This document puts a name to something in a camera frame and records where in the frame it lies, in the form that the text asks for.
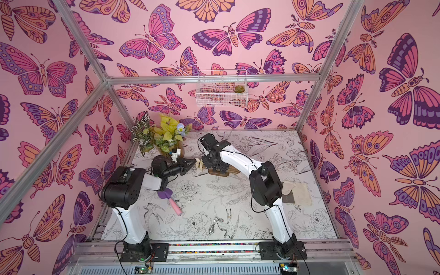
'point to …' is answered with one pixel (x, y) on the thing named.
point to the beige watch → (199, 162)
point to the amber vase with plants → (165, 135)
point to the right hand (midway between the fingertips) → (210, 160)
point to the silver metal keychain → (211, 230)
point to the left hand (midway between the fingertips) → (198, 161)
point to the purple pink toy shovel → (167, 193)
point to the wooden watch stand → (231, 169)
